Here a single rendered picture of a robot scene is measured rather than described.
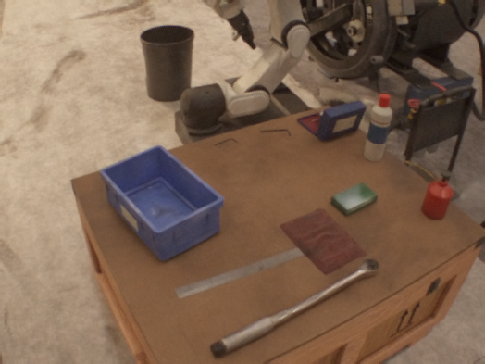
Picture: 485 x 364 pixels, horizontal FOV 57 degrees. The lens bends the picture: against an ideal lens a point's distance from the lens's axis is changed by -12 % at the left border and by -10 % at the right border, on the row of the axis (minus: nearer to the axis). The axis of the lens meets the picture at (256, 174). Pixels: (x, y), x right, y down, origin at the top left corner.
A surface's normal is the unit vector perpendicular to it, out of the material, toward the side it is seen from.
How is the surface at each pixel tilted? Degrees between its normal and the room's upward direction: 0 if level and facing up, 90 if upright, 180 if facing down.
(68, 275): 0
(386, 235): 0
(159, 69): 93
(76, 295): 0
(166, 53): 93
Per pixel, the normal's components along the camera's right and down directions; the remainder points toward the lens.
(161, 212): 0.05, -0.79
